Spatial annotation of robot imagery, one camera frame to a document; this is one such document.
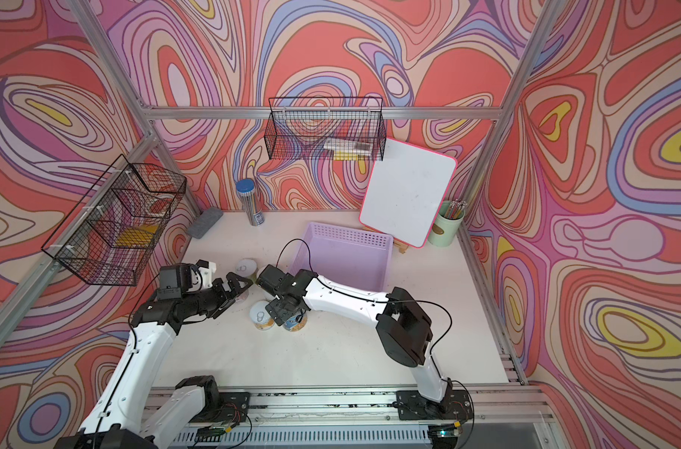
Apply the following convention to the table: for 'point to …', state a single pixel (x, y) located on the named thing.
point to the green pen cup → (448, 221)
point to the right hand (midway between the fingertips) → (292, 309)
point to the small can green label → (248, 267)
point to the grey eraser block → (202, 224)
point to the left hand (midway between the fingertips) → (244, 290)
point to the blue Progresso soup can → (292, 324)
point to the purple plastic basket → (348, 256)
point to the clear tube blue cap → (246, 188)
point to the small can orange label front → (260, 317)
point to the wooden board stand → (402, 246)
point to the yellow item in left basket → (137, 236)
